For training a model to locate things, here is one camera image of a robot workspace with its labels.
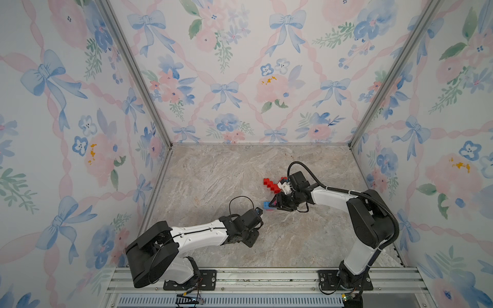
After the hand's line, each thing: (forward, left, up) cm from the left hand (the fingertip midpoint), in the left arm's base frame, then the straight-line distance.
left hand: (255, 234), depth 84 cm
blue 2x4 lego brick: (+12, -5, +2) cm, 14 cm away
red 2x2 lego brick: (+28, -6, 0) cm, 29 cm away
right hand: (+13, -9, +1) cm, 16 cm away
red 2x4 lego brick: (+24, -10, +1) cm, 26 cm away
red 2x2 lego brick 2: (+25, -8, 0) cm, 26 cm away
